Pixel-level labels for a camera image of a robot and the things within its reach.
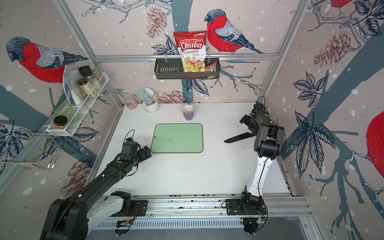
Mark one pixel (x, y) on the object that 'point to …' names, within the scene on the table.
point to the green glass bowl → (68, 110)
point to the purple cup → (188, 112)
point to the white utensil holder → (154, 107)
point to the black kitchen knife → (239, 137)
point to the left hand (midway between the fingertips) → (146, 148)
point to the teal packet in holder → (146, 98)
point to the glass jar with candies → (131, 102)
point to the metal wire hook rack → (50, 137)
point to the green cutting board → (181, 138)
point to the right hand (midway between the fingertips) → (245, 124)
